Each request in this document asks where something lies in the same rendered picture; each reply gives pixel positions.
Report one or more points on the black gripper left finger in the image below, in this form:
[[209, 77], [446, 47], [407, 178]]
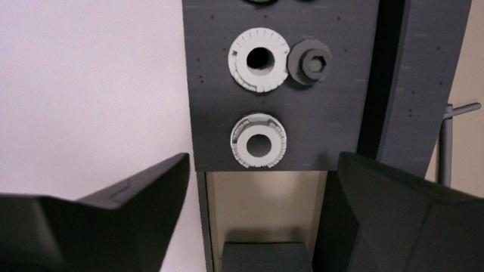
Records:
[[123, 227]]

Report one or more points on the long black bar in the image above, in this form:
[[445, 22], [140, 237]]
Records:
[[417, 46]]

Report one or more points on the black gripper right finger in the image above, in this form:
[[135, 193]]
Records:
[[412, 223]]

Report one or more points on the grey t-shaped rod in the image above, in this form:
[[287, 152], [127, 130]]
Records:
[[446, 138]]

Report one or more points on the grey flanged bushing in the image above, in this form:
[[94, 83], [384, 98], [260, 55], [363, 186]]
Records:
[[258, 143]]

